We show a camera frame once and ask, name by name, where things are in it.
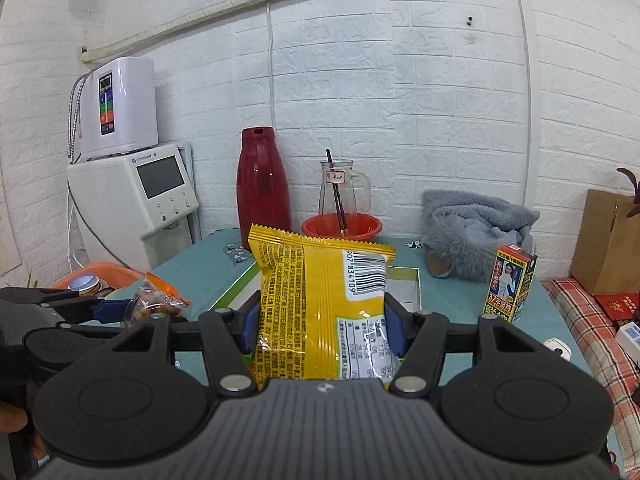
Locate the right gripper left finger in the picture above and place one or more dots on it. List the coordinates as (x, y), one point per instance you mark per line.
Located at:
(142, 392)

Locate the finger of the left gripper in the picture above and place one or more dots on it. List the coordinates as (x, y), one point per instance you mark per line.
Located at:
(75, 319)
(49, 296)

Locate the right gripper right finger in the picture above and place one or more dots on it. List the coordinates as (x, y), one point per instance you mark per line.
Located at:
(496, 388)

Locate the nut snack pack orange trim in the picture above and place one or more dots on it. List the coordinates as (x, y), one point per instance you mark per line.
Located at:
(154, 298)

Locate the yellow snack bag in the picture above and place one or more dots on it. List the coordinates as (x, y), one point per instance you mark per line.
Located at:
(321, 313)

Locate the person left hand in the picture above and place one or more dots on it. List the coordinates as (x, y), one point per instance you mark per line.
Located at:
(13, 419)

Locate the small jar on stool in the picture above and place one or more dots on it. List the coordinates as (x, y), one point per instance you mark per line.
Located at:
(85, 284)

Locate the orange plastic stool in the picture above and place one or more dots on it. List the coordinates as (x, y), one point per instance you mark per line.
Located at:
(111, 273)

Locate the small white round device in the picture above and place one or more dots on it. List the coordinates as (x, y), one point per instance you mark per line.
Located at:
(559, 347)

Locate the plaid cloth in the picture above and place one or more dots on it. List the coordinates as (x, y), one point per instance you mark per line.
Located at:
(594, 333)

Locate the white water dispenser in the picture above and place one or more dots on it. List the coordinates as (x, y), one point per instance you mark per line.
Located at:
(138, 210)

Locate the juice carton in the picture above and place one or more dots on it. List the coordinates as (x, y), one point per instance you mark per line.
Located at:
(510, 281)

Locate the white power strip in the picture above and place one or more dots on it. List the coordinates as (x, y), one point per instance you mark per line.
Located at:
(628, 337)

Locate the red booklet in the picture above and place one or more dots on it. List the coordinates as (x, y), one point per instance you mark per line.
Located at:
(620, 308)

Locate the grey fluffy cloth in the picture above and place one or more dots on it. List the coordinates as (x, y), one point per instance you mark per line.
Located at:
(462, 232)

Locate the brown cardboard box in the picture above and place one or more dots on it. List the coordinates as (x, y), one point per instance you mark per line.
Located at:
(606, 257)

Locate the red plastic basket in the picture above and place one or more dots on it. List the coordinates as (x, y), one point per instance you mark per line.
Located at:
(362, 227)

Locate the white water purifier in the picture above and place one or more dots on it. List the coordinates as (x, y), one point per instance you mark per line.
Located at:
(118, 108)

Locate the red thermos jug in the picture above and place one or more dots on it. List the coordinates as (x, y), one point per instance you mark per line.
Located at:
(261, 184)

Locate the black straw in pitcher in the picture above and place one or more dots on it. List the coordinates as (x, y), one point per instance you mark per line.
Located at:
(337, 194)

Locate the glass pitcher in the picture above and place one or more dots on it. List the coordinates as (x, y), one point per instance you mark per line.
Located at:
(355, 188)

